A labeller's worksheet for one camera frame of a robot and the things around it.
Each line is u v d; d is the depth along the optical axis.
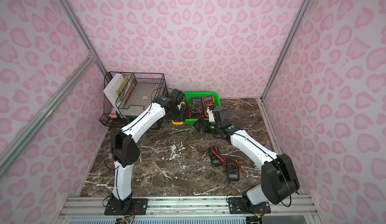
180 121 0.86
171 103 0.65
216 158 0.86
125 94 0.98
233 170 0.82
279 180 0.42
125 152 0.53
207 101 1.06
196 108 1.03
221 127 0.65
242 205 0.73
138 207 0.73
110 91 0.88
